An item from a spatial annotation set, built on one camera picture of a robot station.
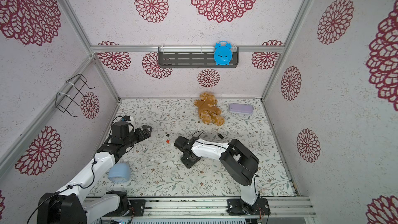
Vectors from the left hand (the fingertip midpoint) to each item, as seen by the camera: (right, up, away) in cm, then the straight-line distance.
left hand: (147, 131), depth 85 cm
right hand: (+23, -17, +4) cm, 29 cm away
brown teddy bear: (+35, +10, +18) cm, 41 cm away
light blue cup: (-10, -19, -9) cm, 24 cm away
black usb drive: (+43, -5, +15) cm, 46 cm away
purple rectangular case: (+59, +13, +25) cm, 65 cm away
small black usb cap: (+8, -4, +15) cm, 18 cm away
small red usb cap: (+9, -8, +12) cm, 17 cm away
